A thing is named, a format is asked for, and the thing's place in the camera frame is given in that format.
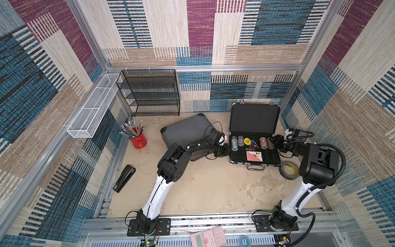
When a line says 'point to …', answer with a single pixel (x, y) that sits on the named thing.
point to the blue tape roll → (245, 242)
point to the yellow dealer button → (247, 141)
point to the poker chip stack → (234, 143)
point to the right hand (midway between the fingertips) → (273, 142)
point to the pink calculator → (213, 237)
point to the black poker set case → (252, 126)
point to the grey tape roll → (285, 175)
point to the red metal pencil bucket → (139, 142)
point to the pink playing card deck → (254, 156)
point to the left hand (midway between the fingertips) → (234, 153)
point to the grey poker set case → (187, 131)
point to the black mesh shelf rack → (150, 92)
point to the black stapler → (127, 174)
